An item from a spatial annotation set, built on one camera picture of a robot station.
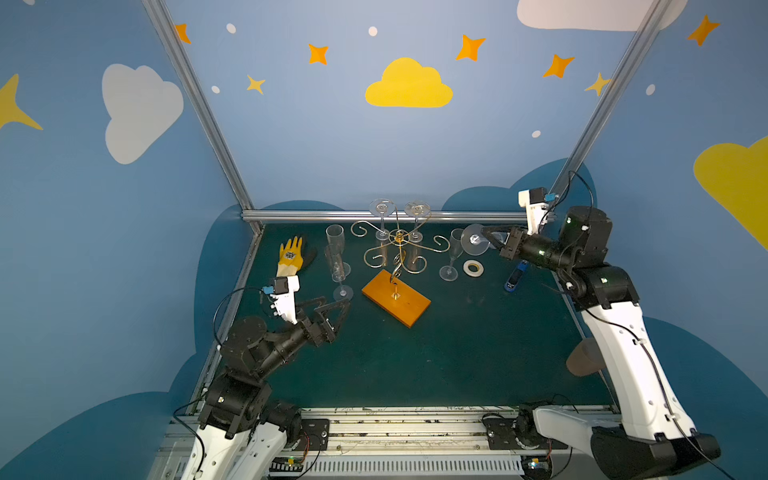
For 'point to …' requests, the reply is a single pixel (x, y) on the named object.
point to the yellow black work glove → (294, 257)
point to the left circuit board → (290, 464)
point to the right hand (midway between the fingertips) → (487, 227)
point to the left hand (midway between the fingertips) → (335, 298)
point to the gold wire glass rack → (398, 300)
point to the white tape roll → (479, 272)
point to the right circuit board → (536, 466)
